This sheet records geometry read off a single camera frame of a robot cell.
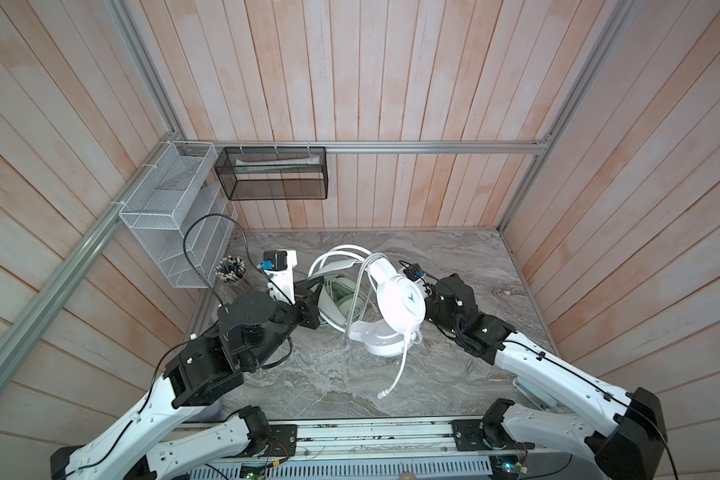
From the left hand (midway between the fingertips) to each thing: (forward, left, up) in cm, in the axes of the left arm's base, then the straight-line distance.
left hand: (324, 288), depth 57 cm
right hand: (+10, -17, -16) cm, 25 cm away
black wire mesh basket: (+58, +23, -14) cm, 64 cm away
